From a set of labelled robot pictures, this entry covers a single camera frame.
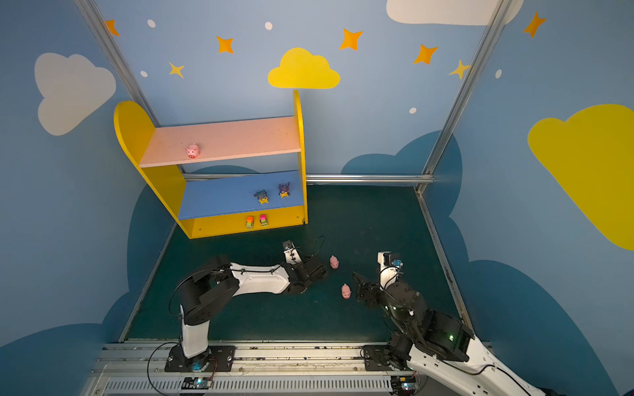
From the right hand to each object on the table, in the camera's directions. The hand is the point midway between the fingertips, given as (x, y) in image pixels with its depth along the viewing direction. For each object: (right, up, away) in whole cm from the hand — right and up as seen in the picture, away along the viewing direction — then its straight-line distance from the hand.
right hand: (369, 271), depth 69 cm
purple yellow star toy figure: (-28, +25, +27) cm, 46 cm away
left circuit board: (-50, -33, +2) cm, 60 cm away
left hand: (-19, -3, +25) cm, 31 cm away
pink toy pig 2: (-5, -12, +18) cm, 22 cm away
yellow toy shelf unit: (-55, +18, +26) cm, 64 cm away
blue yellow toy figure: (-36, +23, +24) cm, 49 cm away
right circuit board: (+10, -34, +2) cm, 36 cm away
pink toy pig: (-8, -3, +25) cm, 26 cm away
